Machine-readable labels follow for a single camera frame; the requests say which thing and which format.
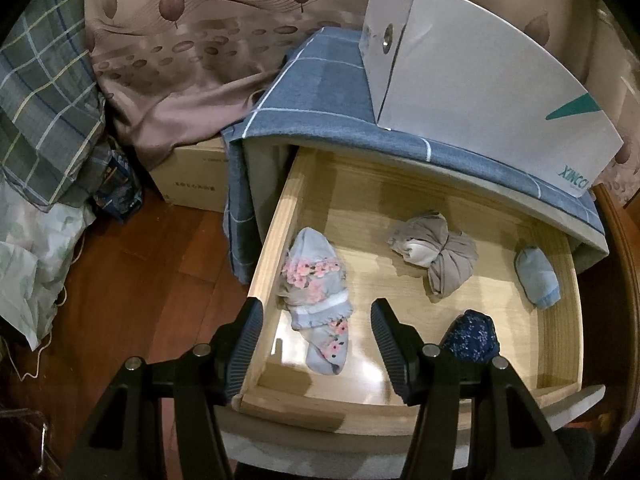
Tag navy floral lace underwear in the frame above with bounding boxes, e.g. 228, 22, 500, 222
439, 310, 500, 363

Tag beige underwear bundle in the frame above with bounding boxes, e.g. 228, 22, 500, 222
388, 211, 478, 299

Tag light blue sock roll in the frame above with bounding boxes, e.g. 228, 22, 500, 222
514, 246, 561, 310

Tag wooden drawer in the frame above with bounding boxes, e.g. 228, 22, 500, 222
231, 146, 586, 437

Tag floral pale blue socks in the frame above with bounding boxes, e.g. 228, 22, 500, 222
278, 226, 352, 376

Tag brown cardboard box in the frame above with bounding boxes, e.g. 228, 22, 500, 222
150, 136, 228, 212

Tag dark blue bag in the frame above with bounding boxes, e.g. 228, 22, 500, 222
89, 150, 144, 223

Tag blue checked cloth cover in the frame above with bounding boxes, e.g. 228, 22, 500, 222
221, 27, 610, 285

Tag plaid grey green blanket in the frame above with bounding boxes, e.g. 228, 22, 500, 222
1, 0, 112, 211

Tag white XINCCI cardboard box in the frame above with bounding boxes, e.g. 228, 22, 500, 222
359, 0, 623, 197

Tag beige leaf pattern curtain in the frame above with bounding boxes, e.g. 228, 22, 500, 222
85, 0, 639, 205

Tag orange wooden bed frame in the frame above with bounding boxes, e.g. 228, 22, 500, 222
593, 184, 639, 469

